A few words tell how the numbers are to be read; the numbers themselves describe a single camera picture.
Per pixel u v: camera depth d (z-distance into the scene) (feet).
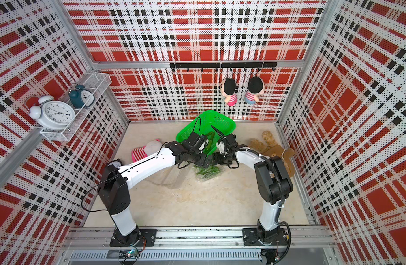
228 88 3.12
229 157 2.37
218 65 2.91
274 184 1.62
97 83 2.95
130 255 2.27
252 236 2.41
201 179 2.98
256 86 3.06
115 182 1.63
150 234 2.45
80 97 2.34
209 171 3.04
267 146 3.24
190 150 2.11
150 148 3.24
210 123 3.90
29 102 1.92
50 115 2.01
